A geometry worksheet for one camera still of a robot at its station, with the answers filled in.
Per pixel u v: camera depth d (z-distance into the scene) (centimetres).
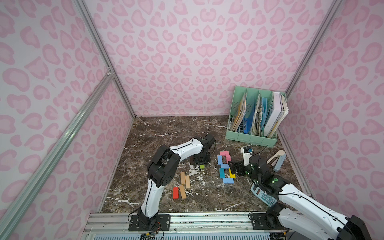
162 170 53
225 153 98
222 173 88
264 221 72
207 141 78
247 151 70
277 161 91
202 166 92
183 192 82
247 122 98
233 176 88
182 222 75
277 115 90
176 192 82
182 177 88
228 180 86
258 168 59
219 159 95
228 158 95
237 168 72
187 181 86
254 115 92
